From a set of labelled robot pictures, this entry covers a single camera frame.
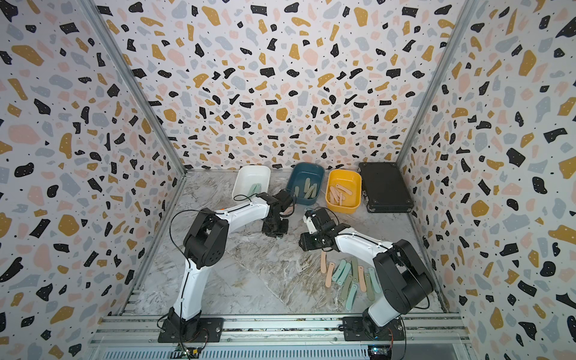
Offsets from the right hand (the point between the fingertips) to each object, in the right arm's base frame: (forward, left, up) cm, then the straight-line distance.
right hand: (304, 242), depth 90 cm
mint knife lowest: (-19, -18, -6) cm, 26 cm away
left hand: (+5, +9, -3) cm, 10 cm away
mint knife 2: (+30, +26, -3) cm, 40 cm away
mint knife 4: (-11, -16, -4) cm, 20 cm away
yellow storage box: (+37, -24, -2) cm, 44 cm away
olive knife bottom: (-8, -20, -5) cm, 22 cm away
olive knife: (+30, -4, -4) cm, 30 cm away
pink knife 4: (-12, -23, -6) cm, 26 cm away
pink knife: (+26, -13, -4) cm, 29 cm away
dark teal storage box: (+42, +4, -3) cm, 42 cm away
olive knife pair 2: (+29, +5, -4) cm, 30 cm away
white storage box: (+36, +29, -2) cm, 46 cm away
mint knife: (+32, +23, -3) cm, 39 cm away
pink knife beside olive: (-6, -8, -5) cm, 11 cm away
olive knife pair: (+35, -1, -4) cm, 35 cm away
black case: (+31, -39, -1) cm, 50 cm away
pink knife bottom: (-11, -10, -4) cm, 16 cm away
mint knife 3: (-9, -14, -5) cm, 17 cm away
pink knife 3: (+25, -17, -4) cm, 31 cm away
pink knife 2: (+32, -20, -4) cm, 38 cm away
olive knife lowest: (-15, -16, -5) cm, 23 cm away
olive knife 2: (+30, -1, -4) cm, 30 cm away
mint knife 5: (-12, -27, -5) cm, 31 cm away
